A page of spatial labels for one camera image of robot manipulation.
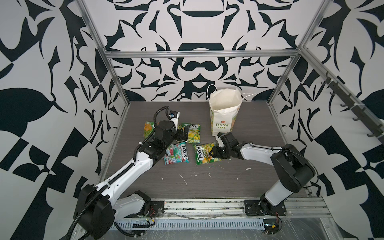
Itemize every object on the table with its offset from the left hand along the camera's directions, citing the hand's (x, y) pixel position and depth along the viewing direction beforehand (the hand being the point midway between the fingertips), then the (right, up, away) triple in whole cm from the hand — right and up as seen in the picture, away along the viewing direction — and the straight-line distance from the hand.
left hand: (180, 121), depth 78 cm
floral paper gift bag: (+28, +10, +27) cm, 40 cm away
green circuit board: (+43, -49, -6) cm, 66 cm away
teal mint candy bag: (-3, -19, +12) cm, 23 cm away
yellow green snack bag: (+7, -9, +21) cm, 24 cm away
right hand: (+18, -19, +14) cm, 30 cm away
